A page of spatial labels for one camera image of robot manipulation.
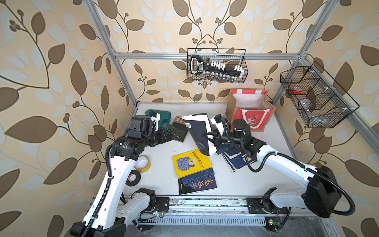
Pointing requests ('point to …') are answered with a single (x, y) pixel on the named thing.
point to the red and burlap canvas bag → (250, 105)
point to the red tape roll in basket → (297, 90)
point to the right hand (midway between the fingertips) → (202, 134)
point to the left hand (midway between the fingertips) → (170, 132)
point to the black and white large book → (200, 124)
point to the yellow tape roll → (145, 169)
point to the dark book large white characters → (203, 180)
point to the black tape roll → (133, 178)
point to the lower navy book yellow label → (236, 163)
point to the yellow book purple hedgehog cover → (191, 163)
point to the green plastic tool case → (165, 117)
